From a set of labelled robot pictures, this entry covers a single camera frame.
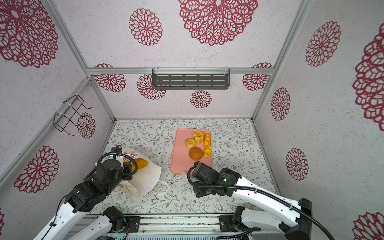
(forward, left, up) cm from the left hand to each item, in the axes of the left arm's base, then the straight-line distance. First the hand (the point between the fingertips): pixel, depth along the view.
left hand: (130, 166), depth 72 cm
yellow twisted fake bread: (+24, -41, -19) cm, 51 cm away
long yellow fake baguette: (+8, -1, -12) cm, 15 cm away
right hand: (-10, -31, -5) cm, 33 cm away
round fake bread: (+17, -32, -16) cm, 40 cm away
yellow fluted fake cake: (+32, -35, -18) cm, 51 cm away
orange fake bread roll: (+25, -29, -16) cm, 42 cm away
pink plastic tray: (+14, -23, -22) cm, 35 cm away
